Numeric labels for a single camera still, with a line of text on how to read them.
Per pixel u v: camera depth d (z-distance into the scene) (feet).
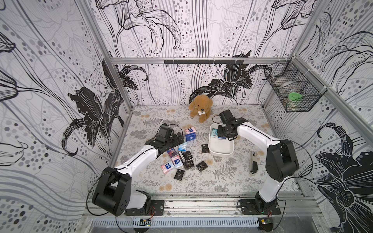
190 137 3.15
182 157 2.83
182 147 3.05
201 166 2.81
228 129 2.17
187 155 2.96
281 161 1.54
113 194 1.35
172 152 2.97
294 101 2.62
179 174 2.69
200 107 3.22
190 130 3.31
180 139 2.55
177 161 2.83
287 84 2.58
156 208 2.41
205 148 3.05
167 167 2.76
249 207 2.36
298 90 2.62
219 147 3.05
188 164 2.82
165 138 2.14
